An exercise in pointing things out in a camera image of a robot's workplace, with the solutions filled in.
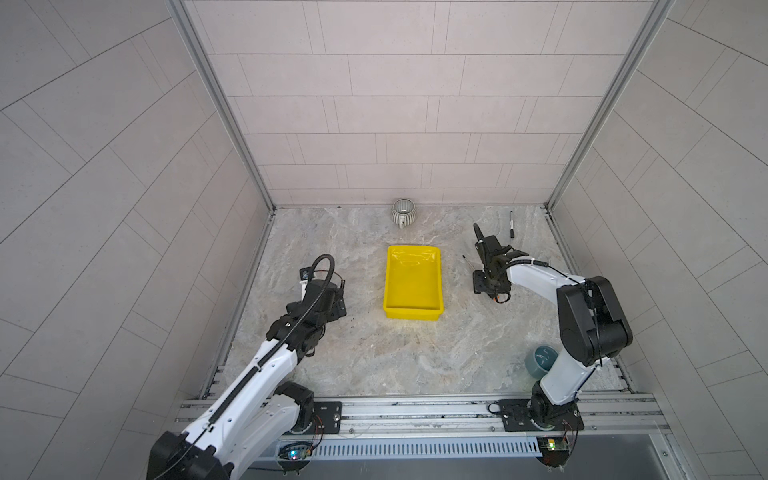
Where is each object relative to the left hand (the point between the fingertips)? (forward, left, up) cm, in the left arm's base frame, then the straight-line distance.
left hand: (330, 296), depth 82 cm
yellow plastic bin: (+10, -24, -10) cm, 28 cm away
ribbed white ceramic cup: (+36, -21, -5) cm, 42 cm away
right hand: (+9, -46, -10) cm, 48 cm away
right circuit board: (-34, -55, -9) cm, 65 cm away
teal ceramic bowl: (-16, -55, -3) cm, 57 cm away
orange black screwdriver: (+20, -41, -10) cm, 47 cm away
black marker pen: (+30, -61, -9) cm, 69 cm away
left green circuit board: (-34, +3, -5) cm, 35 cm away
